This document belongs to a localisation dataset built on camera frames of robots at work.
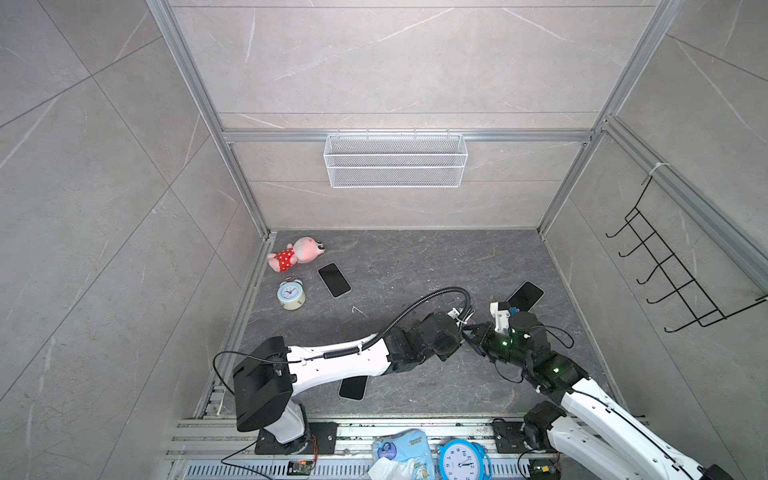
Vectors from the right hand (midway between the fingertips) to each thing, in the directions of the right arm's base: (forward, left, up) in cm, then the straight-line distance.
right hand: (456, 328), depth 76 cm
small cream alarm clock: (+19, +50, -11) cm, 55 cm away
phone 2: (-10, +28, -15) cm, 33 cm away
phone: (+27, +37, -15) cm, 49 cm away
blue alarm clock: (-27, +2, -12) cm, 30 cm away
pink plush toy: (+36, +48, -8) cm, 61 cm away
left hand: (+1, +1, +2) cm, 2 cm away
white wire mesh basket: (+55, +14, +15) cm, 59 cm away
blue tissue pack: (-26, +15, -10) cm, 32 cm away
